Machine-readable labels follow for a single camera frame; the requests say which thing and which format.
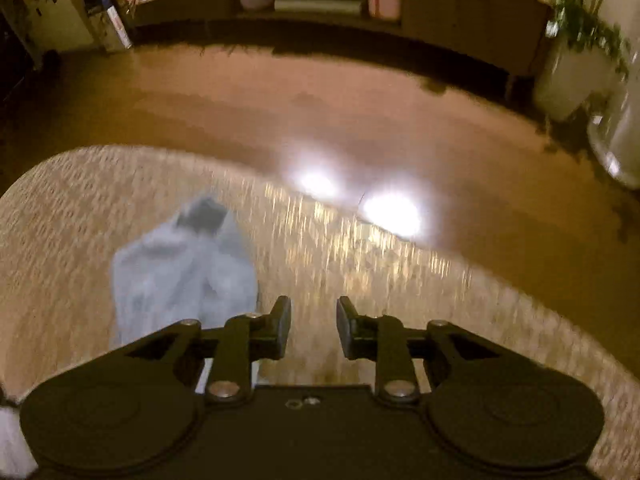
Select light blue t-shirt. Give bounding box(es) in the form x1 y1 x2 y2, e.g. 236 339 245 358
111 196 258 348

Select round floral lace tablecloth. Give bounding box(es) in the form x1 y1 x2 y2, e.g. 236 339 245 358
1 146 639 479

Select white round floor vase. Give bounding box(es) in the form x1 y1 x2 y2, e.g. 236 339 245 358
587 63 640 191

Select white plant pot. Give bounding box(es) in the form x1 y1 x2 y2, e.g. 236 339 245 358
533 35 617 122

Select white cardboard box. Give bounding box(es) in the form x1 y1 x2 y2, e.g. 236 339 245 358
89 6 132 53

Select long wooden sideboard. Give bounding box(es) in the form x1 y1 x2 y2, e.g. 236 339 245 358
116 0 551 77

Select white flat box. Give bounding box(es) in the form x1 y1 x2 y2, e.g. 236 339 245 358
273 0 362 15

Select white cabinet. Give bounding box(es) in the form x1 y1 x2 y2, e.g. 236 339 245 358
11 0 96 54

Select green potted plant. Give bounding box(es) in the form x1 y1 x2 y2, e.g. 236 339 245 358
548 0 632 80

